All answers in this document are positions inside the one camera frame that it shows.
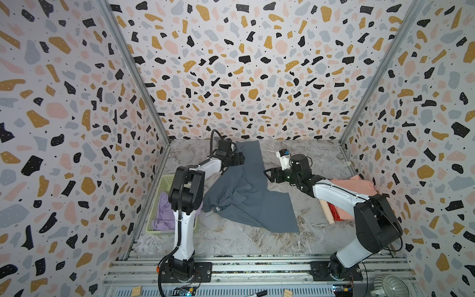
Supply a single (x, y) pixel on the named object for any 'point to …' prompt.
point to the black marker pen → (264, 292)
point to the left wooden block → (136, 291)
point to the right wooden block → (287, 293)
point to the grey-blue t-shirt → (240, 192)
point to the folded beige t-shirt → (327, 211)
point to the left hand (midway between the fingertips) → (239, 155)
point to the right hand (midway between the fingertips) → (268, 167)
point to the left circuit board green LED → (184, 291)
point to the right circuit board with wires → (344, 291)
